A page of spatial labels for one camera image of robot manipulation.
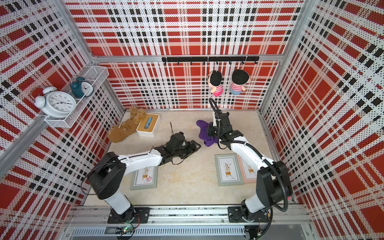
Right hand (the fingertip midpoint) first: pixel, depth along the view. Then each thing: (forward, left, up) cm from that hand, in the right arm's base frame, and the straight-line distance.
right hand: (209, 127), depth 86 cm
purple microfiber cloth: (-7, 0, -3) cm, 8 cm away
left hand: (-9, +5, -9) cm, 14 cm away
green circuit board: (-48, +41, -17) cm, 65 cm away
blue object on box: (+16, +44, -14) cm, 49 cm away
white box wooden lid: (+14, +42, -14) cm, 47 cm away
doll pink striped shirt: (+28, -5, +12) cm, 31 cm away
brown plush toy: (+4, +60, -10) cm, 61 cm away
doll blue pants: (+29, -20, +14) cm, 38 cm away
